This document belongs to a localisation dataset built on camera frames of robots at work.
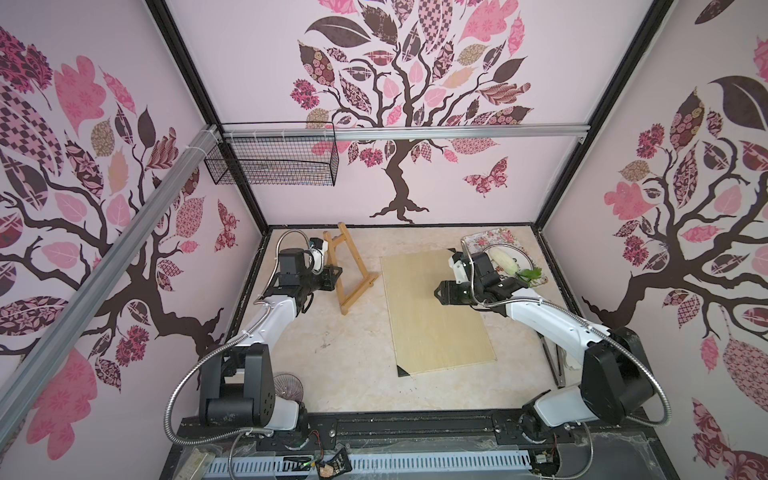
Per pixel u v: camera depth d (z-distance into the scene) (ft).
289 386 2.61
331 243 2.75
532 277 3.35
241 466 2.29
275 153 3.10
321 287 2.58
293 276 2.22
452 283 2.54
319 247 2.59
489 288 2.12
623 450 2.37
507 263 3.41
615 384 1.40
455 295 2.54
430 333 2.97
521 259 3.56
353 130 3.05
